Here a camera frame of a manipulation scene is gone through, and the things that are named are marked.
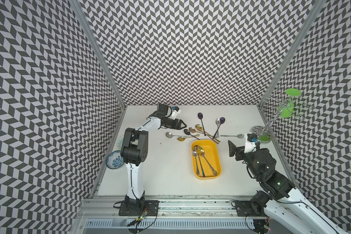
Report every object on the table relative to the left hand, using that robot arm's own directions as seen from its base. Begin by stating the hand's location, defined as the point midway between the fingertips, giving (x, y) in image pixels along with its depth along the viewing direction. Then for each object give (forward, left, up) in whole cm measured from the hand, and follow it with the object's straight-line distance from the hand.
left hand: (182, 125), depth 97 cm
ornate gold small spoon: (-6, 0, -8) cm, 10 cm away
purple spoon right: (+9, -30, -6) cm, 32 cm away
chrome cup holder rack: (-3, -55, -6) cm, 55 cm away
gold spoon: (+4, -12, -8) cm, 15 cm away
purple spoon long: (+14, -14, -8) cm, 22 cm away
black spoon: (+1, -3, -9) cm, 10 cm away
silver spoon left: (-2, +9, -7) cm, 12 cm away
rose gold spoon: (+2, -8, -9) cm, 12 cm away
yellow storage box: (-13, -19, -8) cm, 24 cm away
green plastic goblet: (-7, -55, +22) cm, 59 cm away
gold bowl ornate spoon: (-16, -12, -8) cm, 22 cm away
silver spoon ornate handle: (-16, -8, -8) cm, 20 cm away
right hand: (-21, -28, +14) cm, 38 cm away
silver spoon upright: (+9, -27, -8) cm, 29 cm away
